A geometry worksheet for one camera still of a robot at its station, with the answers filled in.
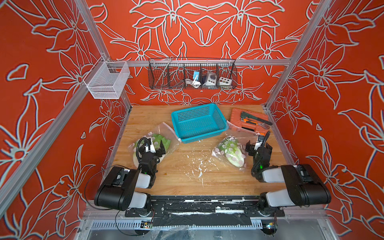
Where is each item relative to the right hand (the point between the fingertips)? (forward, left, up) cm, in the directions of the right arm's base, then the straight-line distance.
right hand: (255, 140), depth 89 cm
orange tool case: (+17, -5, -2) cm, 18 cm away
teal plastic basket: (+21, +34, -8) cm, 41 cm away
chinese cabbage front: (-1, +61, +2) cm, 61 cm away
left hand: (-3, +63, +2) cm, 63 cm away
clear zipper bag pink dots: (+9, +60, -4) cm, 61 cm away
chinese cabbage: (-8, +15, +1) cm, 17 cm away
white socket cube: (+29, +18, +21) cm, 41 cm away
